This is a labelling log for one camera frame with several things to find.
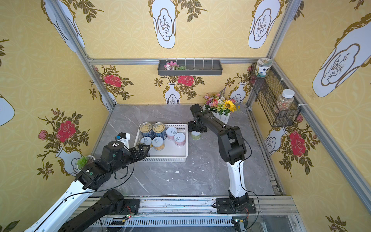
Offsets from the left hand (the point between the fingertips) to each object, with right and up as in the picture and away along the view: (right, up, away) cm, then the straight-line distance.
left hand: (139, 147), depth 74 cm
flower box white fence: (+47, +23, +24) cm, 57 cm away
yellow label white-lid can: (-2, +1, +20) cm, 21 cm away
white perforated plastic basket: (+14, -7, +21) cm, 26 cm away
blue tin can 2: (+6, +7, +19) cm, 21 cm away
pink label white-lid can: (+20, +1, +21) cm, 28 cm away
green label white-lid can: (+30, +3, +23) cm, 38 cm away
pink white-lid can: (+13, +5, +24) cm, 28 cm away
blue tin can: (-2, +8, +19) cm, 21 cm away
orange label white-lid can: (+5, -1, +19) cm, 20 cm away
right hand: (+33, +9, +27) cm, 43 cm away
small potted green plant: (-33, -9, +5) cm, 34 cm away
